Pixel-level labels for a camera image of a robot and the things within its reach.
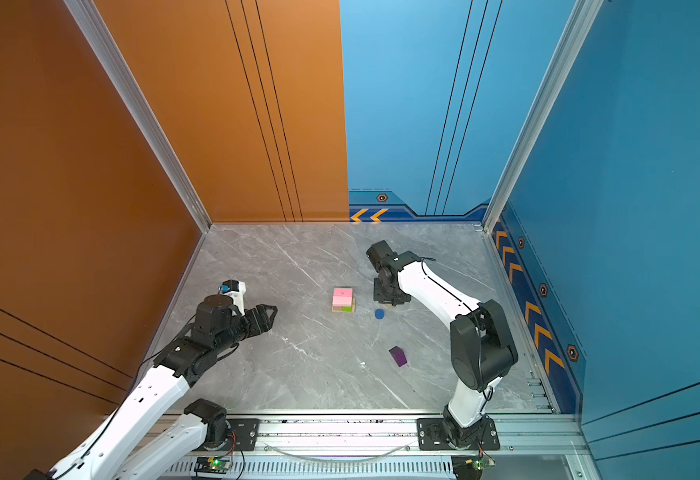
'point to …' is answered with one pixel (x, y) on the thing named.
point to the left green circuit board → (213, 464)
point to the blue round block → (379, 313)
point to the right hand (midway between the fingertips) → (384, 298)
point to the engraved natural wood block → (338, 309)
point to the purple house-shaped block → (399, 355)
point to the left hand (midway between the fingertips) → (268, 308)
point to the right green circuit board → (470, 467)
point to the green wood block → (347, 309)
